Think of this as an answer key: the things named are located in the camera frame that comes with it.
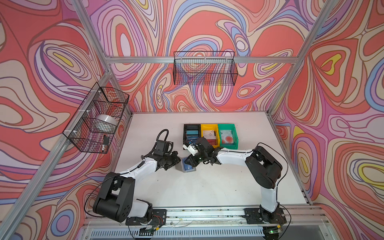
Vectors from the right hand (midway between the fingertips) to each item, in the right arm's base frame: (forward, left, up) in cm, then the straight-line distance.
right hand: (187, 164), depth 89 cm
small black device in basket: (+3, +39, +23) cm, 46 cm away
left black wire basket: (+8, +45, +28) cm, 54 cm away
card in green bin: (+20, -28, -1) cm, 35 cm away
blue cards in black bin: (+21, -3, +1) cm, 21 cm away
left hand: (+2, +3, +3) cm, 4 cm away
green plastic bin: (+25, -31, +4) cm, 40 cm away
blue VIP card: (-2, 0, -1) cm, 2 cm away
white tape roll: (+12, +38, +30) cm, 50 cm away
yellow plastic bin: (+31, -19, -3) cm, 36 cm away
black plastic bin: (+29, -2, 0) cm, 30 cm away
